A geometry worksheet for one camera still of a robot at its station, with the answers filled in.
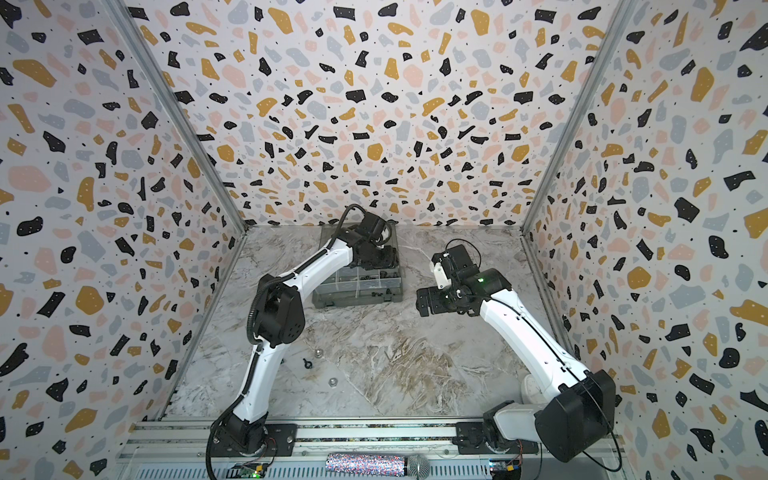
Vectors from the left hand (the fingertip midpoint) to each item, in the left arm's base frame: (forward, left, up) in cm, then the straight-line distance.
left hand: (395, 258), depth 96 cm
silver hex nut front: (-34, +18, -13) cm, 40 cm away
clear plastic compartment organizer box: (-4, +13, -9) cm, 17 cm away
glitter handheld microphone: (-54, -4, -8) cm, 55 cm away
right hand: (-19, -9, +7) cm, 22 cm away
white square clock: (-39, -36, -9) cm, 53 cm away
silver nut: (-26, +23, -12) cm, 37 cm away
